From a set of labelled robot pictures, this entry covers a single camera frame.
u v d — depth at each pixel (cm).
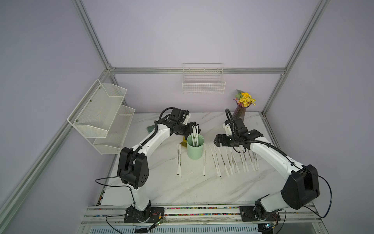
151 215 73
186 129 77
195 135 88
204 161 93
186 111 82
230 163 93
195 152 91
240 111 101
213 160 93
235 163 93
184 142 101
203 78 94
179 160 93
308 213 76
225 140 75
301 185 43
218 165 91
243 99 95
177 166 90
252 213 73
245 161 93
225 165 91
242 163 93
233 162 93
